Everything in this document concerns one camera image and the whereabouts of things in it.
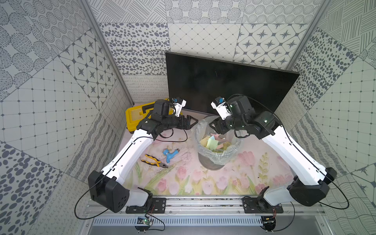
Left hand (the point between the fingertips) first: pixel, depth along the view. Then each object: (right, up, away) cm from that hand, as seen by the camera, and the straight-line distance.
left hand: (190, 116), depth 73 cm
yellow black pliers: (-20, -29, +15) cm, 38 cm away
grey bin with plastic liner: (+12, -17, -3) cm, 21 cm away
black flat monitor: (+7, +27, +35) cm, 45 cm away
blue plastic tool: (-14, -25, +17) cm, 33 cm away
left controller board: (-23, -52, -3) cm, 57 cm away
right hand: (+12, -3, -4) cm, 13 cm away
